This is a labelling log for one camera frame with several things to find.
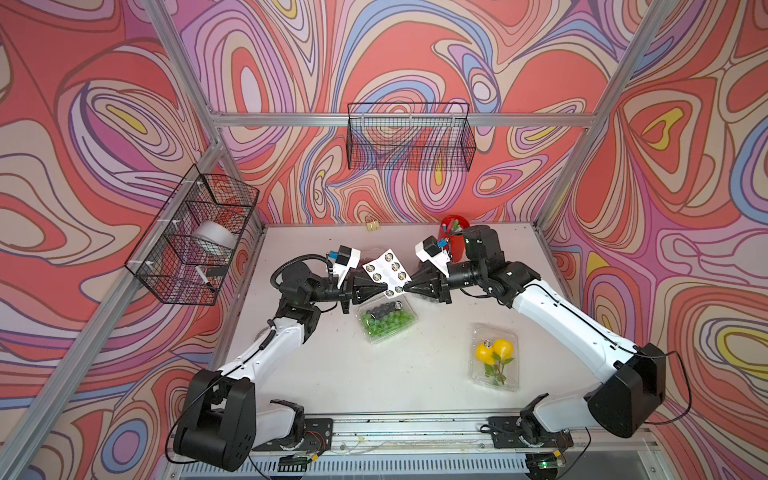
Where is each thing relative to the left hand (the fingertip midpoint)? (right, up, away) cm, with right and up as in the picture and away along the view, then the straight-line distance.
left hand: (385, 295), depth 67 cm
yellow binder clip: (-5, +21, +52) cm, 57 cm away
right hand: (+5, +1, +2) cm, 6 cm away
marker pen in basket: (-46, +4, +7) cm, 46 cm away
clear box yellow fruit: (+30, -20, +16) cm, 39 cm away
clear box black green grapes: (0, -10, +22) cm, 24 cm away
